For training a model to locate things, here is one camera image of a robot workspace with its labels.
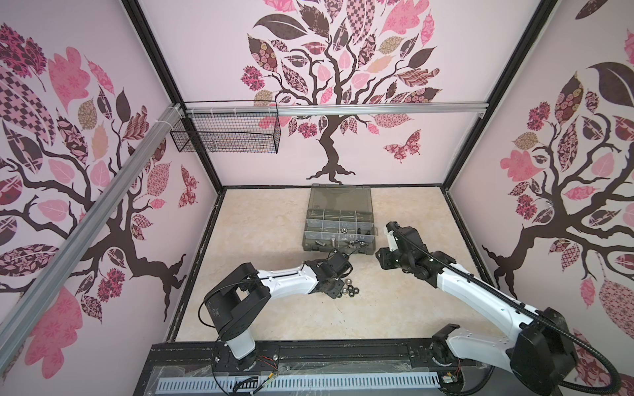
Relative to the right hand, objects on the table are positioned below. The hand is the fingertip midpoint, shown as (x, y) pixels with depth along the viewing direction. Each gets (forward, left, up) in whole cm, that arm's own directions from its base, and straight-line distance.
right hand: (380, 250), depth 84 cm
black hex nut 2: (-11, +10, -12) cm, 19 cm away
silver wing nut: (+9, +7, -11) cm, 16 cm away
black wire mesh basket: (+44, +57, +22) cm, 75 cm away
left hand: (-8, +17, -12) cm, 23 cm away
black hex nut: (-10, +9, -12) cm, 18 cm away
